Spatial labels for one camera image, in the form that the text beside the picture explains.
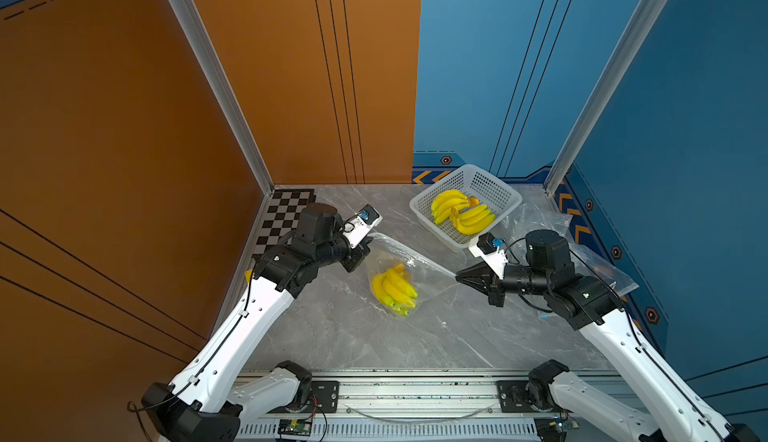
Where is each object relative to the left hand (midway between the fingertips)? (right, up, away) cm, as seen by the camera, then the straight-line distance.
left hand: (368, 232), depth 72 cm
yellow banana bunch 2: (+34, +2, +31) cm, 46 cm away
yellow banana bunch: (+25, +9, +33) cm, 42 cm away
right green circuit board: (+46, -45, -2) cm, 65 cm away
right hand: (+22, -9, -6) cm, 24 cm away
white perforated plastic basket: (+45, +10, +38) cm, 60 cm away
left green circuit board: (-18, -48, 0) cm, 51 cm away
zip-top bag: (+52, +3, +27) cm, 59 cm away
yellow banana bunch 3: (+7, -16, +7) cm, 18 cm away
